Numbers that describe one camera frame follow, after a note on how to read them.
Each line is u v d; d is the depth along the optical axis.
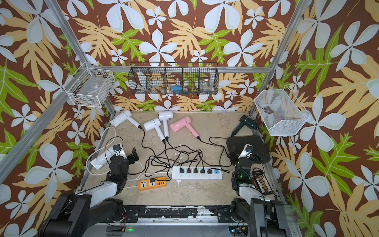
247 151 0.73
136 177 0.86
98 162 0.88
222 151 0.94
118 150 0.74
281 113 0.84
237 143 0.96
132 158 0.80
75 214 0.42
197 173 0.86
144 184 0.81
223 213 0.73
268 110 0.85
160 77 0.97
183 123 1.08
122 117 1.11
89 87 0.85
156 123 1.07
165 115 1.11
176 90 0.93
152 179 0.82
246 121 1.08
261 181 0.84
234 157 0.78
